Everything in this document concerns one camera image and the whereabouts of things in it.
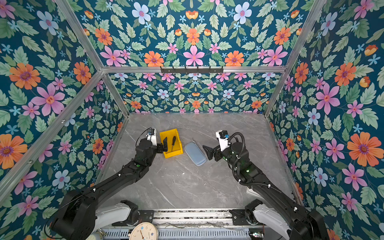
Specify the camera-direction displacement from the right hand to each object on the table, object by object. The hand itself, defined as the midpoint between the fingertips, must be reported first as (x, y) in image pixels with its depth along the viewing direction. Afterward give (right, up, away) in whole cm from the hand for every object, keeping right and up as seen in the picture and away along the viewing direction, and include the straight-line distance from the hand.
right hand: (211, 141), depth 74 cm
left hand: (-28, +3, +8) cm, 30 cm away
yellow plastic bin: (-21, -7, +23) cm, 32 cm away
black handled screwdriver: (-24, -3, +28) cm, 37 cm away
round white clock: (-31, -41, -6) cm, 52 cm away
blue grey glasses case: (-9, -10, +22) cm, 26 cm away
